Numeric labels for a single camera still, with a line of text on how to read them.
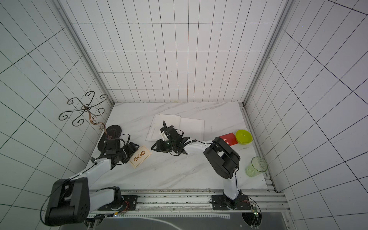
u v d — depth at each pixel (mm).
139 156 897
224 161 486
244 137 967
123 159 758
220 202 727
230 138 986
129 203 722
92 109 755
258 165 879
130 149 800
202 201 748
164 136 812
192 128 1033
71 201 408
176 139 712
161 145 770
